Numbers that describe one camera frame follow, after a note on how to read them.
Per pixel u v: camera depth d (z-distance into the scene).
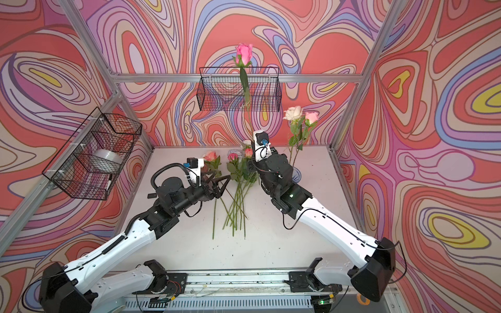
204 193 0.63
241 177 1.01
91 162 0.70
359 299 0.69
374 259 0.39
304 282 0.73
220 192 0.63
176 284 0.72
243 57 0.53
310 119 0.75
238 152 1.11
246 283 0.75
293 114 0.75
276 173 0.48
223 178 0.64
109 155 0.73
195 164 0.61
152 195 0.99
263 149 0.53
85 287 0.41
